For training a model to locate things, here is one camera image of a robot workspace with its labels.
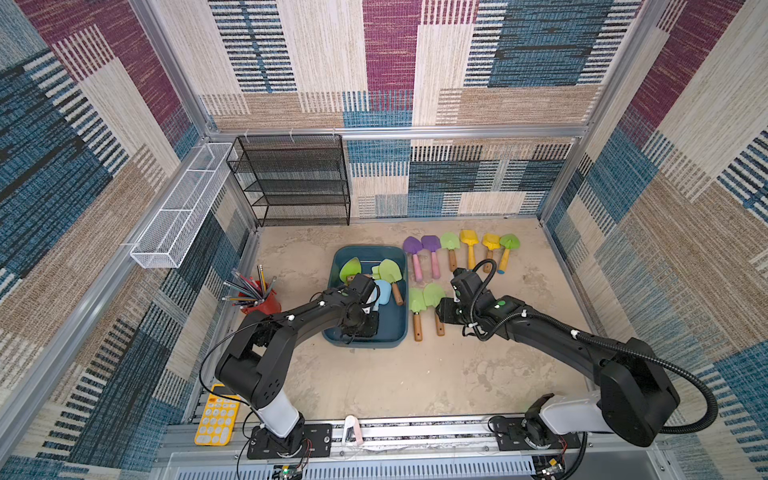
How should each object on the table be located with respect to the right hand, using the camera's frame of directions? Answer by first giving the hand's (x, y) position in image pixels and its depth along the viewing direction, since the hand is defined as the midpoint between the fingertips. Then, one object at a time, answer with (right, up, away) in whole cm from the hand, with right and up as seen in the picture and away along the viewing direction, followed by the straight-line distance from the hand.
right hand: (446, 314), depth 87 cm
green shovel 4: (-29, +12, +19) cm, 37 cm away
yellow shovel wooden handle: (+21, +21, +25) cm, 39 cm away
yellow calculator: (-59, -24, -11) cm, 65 cm away
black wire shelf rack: (-51, +44, +21) cm, 70 cm away
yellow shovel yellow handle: (+14, +23, +28) cm, 39 cm away
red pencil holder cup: (-54, +3, +3) cm, 54 cm away
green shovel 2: (-2, +4, +12) cm, 12 cm away
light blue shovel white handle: (-18, +5, +12) cm, 22 cm away
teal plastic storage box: (-15, -6, +5) cm, 18 cm away
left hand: (-21, -6, +4) cm, 22 cm away
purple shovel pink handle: (-8, +20, +25) cm, 33 cm away
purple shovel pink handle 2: (0, +21, +25) cm, 32 cm away
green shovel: (-8, +1, +9) cm, 12 cm away
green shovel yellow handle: (+27, +21, +25) cm, 43 cm away
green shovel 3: (-16, +11, +17) cm, 26 cm away
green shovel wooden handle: (+7, +21, +25) cm, 34 cm away
